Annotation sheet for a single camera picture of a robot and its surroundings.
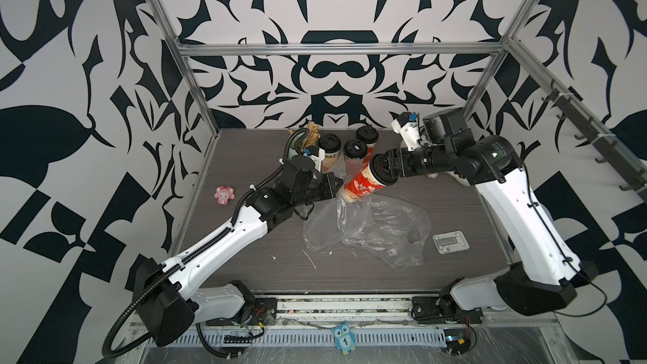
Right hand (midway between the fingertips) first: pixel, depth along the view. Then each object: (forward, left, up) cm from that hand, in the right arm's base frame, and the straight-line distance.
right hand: (383, 159), depth 65 cm
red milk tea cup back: (+26, -2, -18) cm, 31 cm away
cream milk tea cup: (+22, +13, -18) cm, 31 cm away
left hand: (+1, +10, -9) cm, 13 cm away
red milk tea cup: (+19, +5, -19) cm, 27 cm away
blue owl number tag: (-35, +10, -34) cm, 49 cm away
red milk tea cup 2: (-3, +5, -6) cm, 8 cm away
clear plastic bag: (-5, -7, -33) cm, 34 cm away
